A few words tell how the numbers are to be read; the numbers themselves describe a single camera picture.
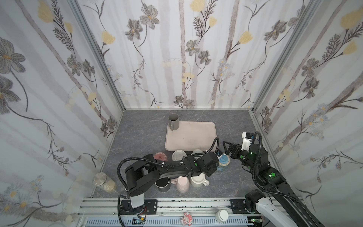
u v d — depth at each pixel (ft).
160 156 2.68
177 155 2.78
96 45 2.70
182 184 2.39
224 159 2.64
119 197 2.30
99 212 2.45
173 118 3.35
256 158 1.71
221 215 2.09
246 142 2.16
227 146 2.28
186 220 2.22
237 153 2.13
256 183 1.77
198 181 2.49
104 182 2.26
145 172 1.66
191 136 3.45
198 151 2.81
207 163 2.09
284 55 2.85
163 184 2.40
